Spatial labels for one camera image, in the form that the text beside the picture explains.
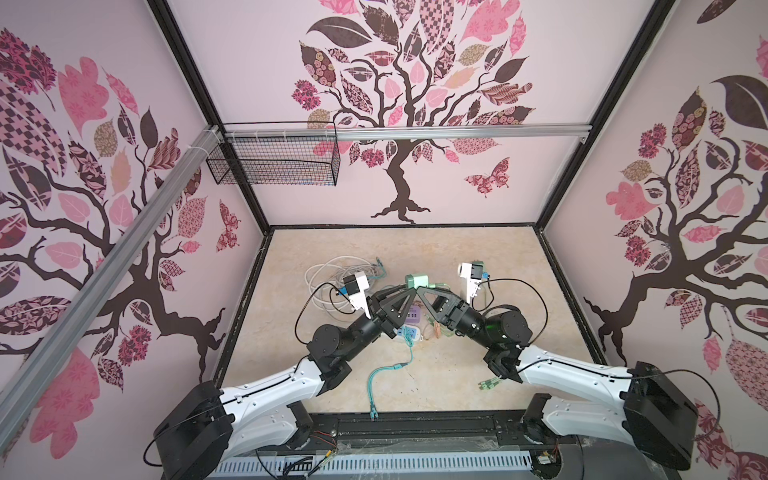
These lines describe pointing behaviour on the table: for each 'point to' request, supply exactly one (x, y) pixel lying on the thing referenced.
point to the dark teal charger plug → (408, 332)
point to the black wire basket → (280, 154)
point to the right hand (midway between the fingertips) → (421, 291)
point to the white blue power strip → (417, 335)
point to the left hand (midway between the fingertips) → (417, 294)
